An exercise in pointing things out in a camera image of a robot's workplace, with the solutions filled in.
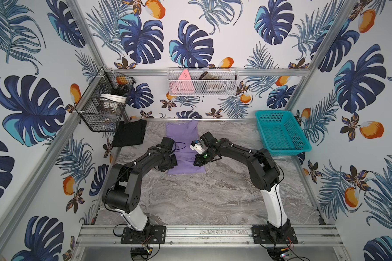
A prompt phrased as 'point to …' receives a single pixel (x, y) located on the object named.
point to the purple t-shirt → (184, 133)
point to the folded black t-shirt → (129, 133)
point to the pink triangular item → (184, 84)
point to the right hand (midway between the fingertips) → (195, 163)
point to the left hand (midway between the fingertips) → (172, 162)
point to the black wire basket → (102, 105)
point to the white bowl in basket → (112, 99)
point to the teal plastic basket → (282, 133)
